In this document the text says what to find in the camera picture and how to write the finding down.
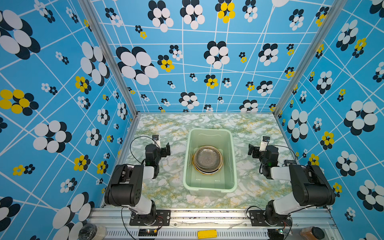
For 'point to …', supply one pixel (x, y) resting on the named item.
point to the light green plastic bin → (223, 181)
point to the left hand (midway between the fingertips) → (162, 142)
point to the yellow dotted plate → (202, 172)
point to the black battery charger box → (290, 162)
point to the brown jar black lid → (311, 233)
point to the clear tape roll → (90, 231)
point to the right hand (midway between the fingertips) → (260, 144)
